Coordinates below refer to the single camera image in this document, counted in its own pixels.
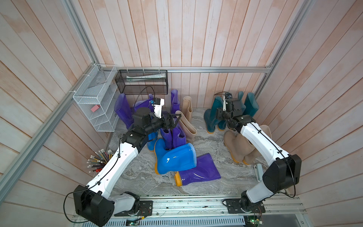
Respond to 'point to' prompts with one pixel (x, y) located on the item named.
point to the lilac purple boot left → (168, 138)
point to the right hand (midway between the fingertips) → (220, 109)
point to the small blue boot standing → (152, 137)
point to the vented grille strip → (174, 222)
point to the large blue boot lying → (182, 158)
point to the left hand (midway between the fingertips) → (175, 117)
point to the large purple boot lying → (206, 169)
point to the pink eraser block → (95, 108)
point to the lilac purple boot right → (179, 137)
